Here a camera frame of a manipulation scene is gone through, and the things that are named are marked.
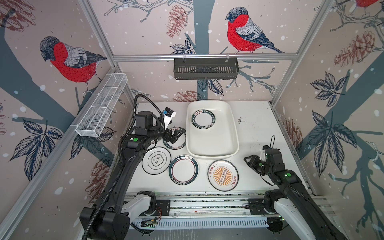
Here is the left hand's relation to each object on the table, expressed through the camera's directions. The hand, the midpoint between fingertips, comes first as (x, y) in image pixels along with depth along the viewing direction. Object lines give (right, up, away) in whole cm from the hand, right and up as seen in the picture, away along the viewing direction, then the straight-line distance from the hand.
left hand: (175, 125), depth 72 cm
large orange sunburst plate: (+26, -29, +12) cm, 41 cm away
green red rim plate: (+3, -27, +14) cm, 31 cm away
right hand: (+37, -21, +9) cm, 44 cm away
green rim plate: (-1, -13, +27) cm, 30 cm away
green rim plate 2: (+16, +2, +38) cm, 41 cm away
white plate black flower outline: (-15, -23, +18) cm, 33 cm away
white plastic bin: (+27, -12, +27) cm, 40 cm away
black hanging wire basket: (+17, +39, +33) cm, 53 cm away
